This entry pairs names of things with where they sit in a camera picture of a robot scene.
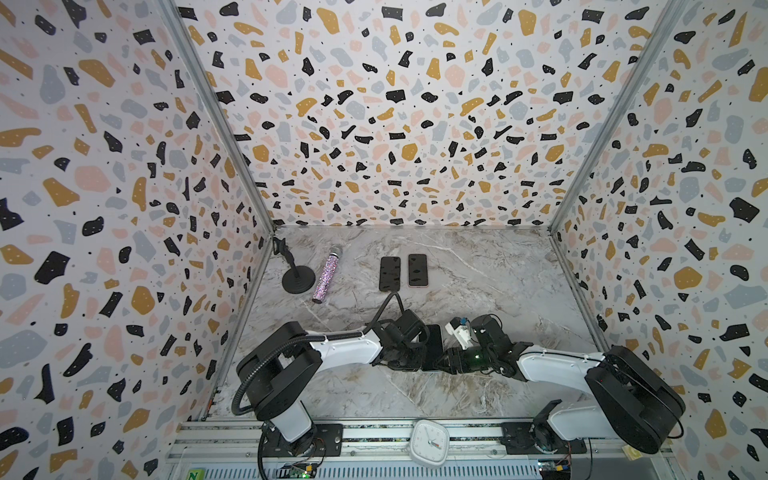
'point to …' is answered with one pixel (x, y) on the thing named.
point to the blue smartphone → (434, 349)
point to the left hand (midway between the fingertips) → (428, 364)
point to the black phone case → (390, 273)
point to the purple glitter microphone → (327, 274)
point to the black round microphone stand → (298, 279)
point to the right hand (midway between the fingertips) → (435, 362)
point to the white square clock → (429, 442)
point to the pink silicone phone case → (417, 271)
